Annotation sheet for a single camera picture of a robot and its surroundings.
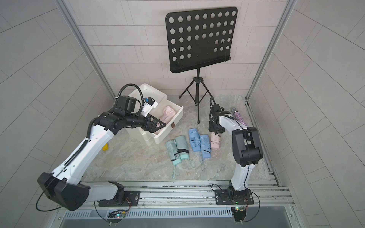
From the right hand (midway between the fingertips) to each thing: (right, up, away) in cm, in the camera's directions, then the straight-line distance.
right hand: (214, 128), depth 97 cm
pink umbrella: (-30, +10, -14) cm, 34 cm away
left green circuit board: (-51, -37, -31) cm, 70 cm away
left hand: (-30, +7, -27) cm, 41 cm away
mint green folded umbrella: (-27, -12, -11) cm, 32 cm away
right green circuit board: (+5, -36, -28) cm, 46 cm away
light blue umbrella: (-7, -10, -10) cm, 15 cm away
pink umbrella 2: (-1, -8, -10) cm, 13 cm away
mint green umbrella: (-21, -10, -10) cm, 26 cm away
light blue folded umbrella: (-13, -6, -7) cm, 17 cm away
